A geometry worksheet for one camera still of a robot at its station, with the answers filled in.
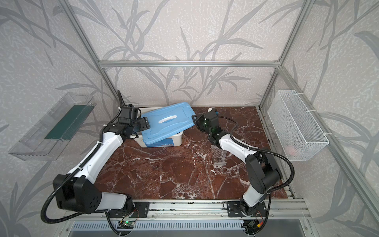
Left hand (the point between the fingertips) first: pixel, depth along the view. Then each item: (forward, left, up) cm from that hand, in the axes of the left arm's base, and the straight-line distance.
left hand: (144, 118), depth 83 cm
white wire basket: (-19, -74, +14) cm, 77 cm away
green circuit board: (-48, +4, -23) cm, 54 cm away
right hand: (+4, -27, +1) cm, 27 cm away
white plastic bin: (-7, +6, -13) cm, 16 cm away
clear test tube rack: (-13, -44, -21) cm, 50 cm away
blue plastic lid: (0, -13, -4) cm, 13 cm away
